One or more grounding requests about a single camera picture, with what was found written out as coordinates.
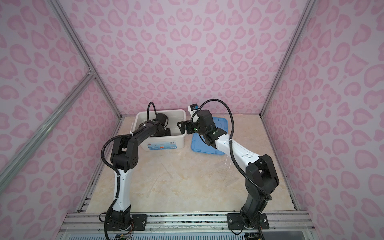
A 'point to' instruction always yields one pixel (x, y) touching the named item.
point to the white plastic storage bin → (175, 141)
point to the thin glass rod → (166, 169)
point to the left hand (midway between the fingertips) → (169, 134)
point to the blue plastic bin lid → (198, 142)
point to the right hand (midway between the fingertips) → (185, 120)
